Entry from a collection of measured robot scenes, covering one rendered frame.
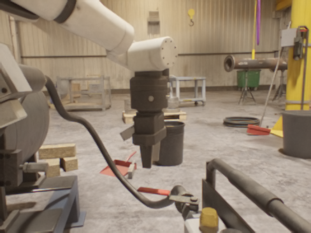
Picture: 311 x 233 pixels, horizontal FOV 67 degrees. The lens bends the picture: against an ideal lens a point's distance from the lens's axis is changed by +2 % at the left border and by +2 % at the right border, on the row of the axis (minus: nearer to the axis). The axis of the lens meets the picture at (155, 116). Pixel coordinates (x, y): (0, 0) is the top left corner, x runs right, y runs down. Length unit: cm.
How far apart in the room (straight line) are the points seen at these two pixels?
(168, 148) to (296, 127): 122
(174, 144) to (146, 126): 158
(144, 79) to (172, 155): 164
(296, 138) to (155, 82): 218
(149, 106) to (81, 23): 21
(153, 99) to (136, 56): 10
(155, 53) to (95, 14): 14
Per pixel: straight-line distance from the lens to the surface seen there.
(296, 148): 262
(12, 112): 49
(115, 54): 50
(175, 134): 206
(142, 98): 51
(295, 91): 353
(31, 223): 103
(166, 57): 51
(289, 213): 39
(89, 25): 43
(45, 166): 60
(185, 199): 60
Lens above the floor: 75
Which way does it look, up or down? 8 degrees down
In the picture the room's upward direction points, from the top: 2 degrees counter-clockwise
